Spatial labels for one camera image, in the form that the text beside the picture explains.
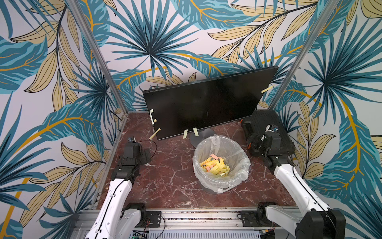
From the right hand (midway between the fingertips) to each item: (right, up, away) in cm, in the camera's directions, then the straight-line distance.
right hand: (257, 136), depth 83 cm
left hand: (-65, -10, -4) cm, 66 cm away
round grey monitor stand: (-29, +1, +20) cm, 35 cm away
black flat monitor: (-40, +19, +22) cm, 50 cm away
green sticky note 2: (-34, +2, +5) cm, 35 cm away
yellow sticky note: (-53, +4, -8) cm, 54 cm away
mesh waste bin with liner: (-15, -10, -8) cm, 20 cm away
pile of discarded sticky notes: (-23, -16, +3) cm, 29 cm away
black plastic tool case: (+14, +11, +25) cm, 30 cm away
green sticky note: (-40, +1, +3) cm, 41 cm away
